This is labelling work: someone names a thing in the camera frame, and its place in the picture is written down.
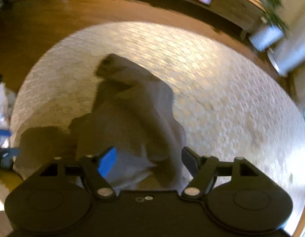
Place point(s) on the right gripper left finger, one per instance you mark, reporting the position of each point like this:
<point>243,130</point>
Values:
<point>95,170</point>

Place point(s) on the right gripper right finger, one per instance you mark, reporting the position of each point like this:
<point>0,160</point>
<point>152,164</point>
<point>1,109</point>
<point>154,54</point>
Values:
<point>203,171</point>

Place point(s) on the grey sweatshirt garment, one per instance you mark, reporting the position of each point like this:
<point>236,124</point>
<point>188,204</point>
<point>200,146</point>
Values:
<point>133,113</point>

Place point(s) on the beige patterned round rug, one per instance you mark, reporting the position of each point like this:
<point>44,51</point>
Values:
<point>226,104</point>

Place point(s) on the white square plant pot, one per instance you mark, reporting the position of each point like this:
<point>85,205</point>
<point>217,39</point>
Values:
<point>265,36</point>

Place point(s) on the green potted plant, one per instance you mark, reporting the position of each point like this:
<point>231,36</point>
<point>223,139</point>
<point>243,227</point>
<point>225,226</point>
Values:
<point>271,17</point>

